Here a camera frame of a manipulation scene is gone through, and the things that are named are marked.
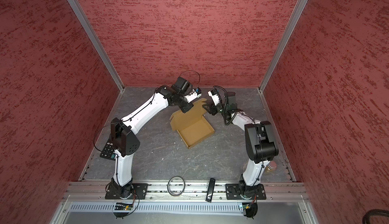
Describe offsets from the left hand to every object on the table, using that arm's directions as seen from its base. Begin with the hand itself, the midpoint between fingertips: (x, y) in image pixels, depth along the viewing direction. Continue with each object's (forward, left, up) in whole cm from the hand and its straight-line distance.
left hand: (188, 107), depth 86 cm
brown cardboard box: (-3, -2, -17) cm, 18 cm away
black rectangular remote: (-40, -12, -15) cm, 45 cm away
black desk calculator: (-21, +47, -16) cm, 54 cm away
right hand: (+5, -10, -5) cm, 11 cm away
